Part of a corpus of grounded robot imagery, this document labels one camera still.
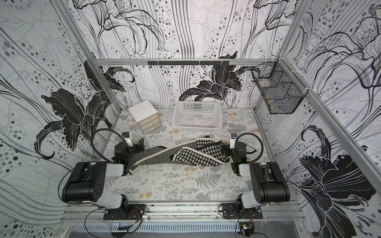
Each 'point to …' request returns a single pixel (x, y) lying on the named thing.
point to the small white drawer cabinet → (147, 116)
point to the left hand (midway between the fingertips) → (137, 140)
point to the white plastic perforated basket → (197, 116)
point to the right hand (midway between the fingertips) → (232, 140)
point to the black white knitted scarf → (206, 151)
